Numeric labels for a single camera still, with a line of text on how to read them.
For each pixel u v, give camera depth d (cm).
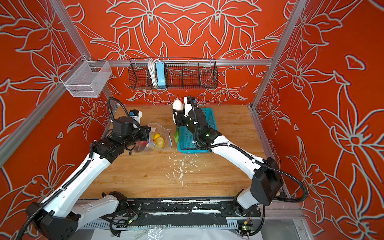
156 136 89
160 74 89
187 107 64
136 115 63
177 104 71
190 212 73
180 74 98
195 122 53
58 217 38
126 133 54
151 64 87
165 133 86
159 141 87
